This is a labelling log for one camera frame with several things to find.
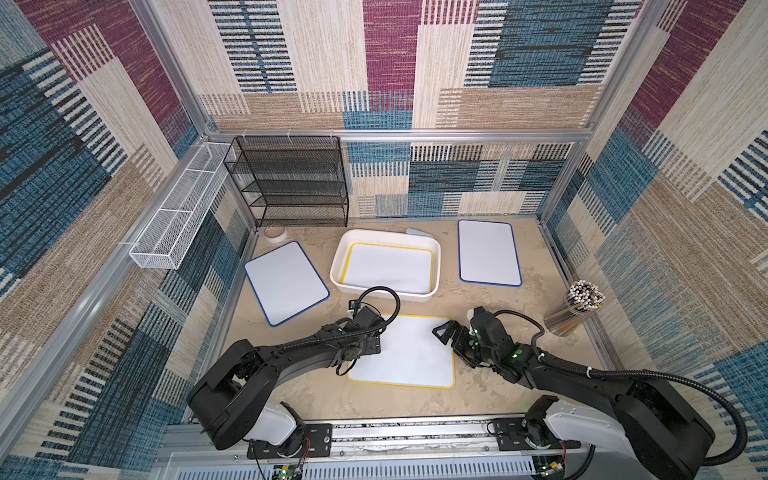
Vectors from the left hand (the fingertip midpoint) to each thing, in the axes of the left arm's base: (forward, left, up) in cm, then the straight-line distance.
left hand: (370, 346), depth 90 cm
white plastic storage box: (+38, -6, +5) cm, 39 cm away
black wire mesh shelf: (+55, +29, +19) cm, 65 cm away
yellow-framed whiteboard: (+27, -6, +2) cm, 28 cm away
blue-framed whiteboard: (+33, -42, +2) cm, 54 cm away
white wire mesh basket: (+29, +62, +19) cm, 71 cm away
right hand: (-1, -21, +4) cm, 21 cm away
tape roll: (+44, +37, +2) cm, 58 cm away
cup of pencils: (+3, -54, +18) cm, 58 cm away
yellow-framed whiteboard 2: (-4, -11, +2) cm, 12 cm away
